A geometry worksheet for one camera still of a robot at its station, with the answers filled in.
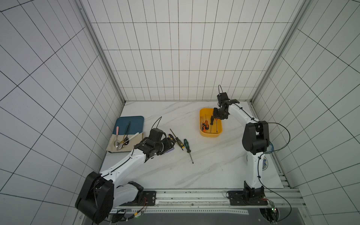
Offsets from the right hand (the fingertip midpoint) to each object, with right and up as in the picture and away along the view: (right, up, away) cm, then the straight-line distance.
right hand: (211, 115), depth 101 cm
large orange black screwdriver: (-3, -7, +2) cm, 8 cm away
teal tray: (-56, -9, +2) cm, 57 cm away
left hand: (-29, -19, -17) cm, 39 cm away
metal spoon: (-63, -21, -9) cm, 67 cm away
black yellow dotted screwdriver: (-23, -19, -9) cm, 31 cm away
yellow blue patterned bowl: (+28, -29, -20) cm, 45 cm away
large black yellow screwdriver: (-24, -18, -7) cm, 31 cm away
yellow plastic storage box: (-1, -8, +2) cm, 9 cm away
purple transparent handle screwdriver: (-29, -23, -11) cm, 39 cm away
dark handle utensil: (-60, -16, -6) cm, 63 cm away
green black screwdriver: (-17, -23, -11) cm, 31 cm away
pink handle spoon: (-67, -19, -7) cm, 70 cm away
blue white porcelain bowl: (+35, -21, -13) cm, 43 cm away
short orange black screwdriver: (-5, -9, -1) cm, 11 cm away
